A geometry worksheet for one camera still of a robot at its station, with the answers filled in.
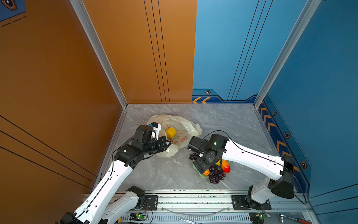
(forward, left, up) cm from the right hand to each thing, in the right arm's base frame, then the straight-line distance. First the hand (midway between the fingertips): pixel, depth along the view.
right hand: (203, 165), depth 71 cm
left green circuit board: (-20, +34, -16) cm, 43 cm away
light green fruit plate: (-2, 0, -9) cm, 9 cm away
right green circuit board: (-20, -28, -16) cm, 38 cm away
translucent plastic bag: (+31, +15, -13) cm, 37 cm away
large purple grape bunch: (-3, -7, -7) cm, 10 cm away
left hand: (+9, +16, +9) cm, 20 cm away
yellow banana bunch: (+4, -10, -9) cm, 14 cm away
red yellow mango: (+2, -13, -6) cm, 15 cm away
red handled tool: (-22, -48, -16) cm, 55 cm away
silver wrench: (-22, +8, -16) cm, 28 cm away
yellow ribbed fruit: (+27, +19, -10) cm, 35 cm away
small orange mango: (-1, -2, -6) cm, 7 cm away
